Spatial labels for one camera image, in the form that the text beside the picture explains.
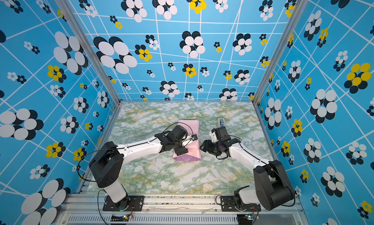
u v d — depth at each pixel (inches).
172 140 26.2
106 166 17.9
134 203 28.8
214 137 32.5
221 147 25.4
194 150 34.1
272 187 16.4
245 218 27.4
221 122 39.9
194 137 29.8
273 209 16.4
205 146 30.9
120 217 28.3
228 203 28.8
